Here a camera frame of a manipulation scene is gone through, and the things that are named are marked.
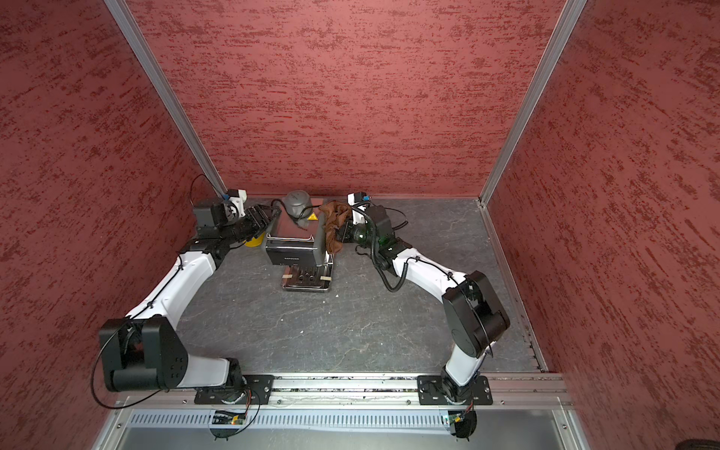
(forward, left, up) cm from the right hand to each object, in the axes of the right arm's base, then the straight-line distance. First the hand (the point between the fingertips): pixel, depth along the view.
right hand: (327, 229), depth 82 cm
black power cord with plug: (+3, +12, +6) cm, 13 cm away
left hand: (+3, +15, +2) cm, 16 cm away
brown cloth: (0, -3, +6) cm, 7 cm away
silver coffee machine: (-3, +10, -2) cm, 11 cm away
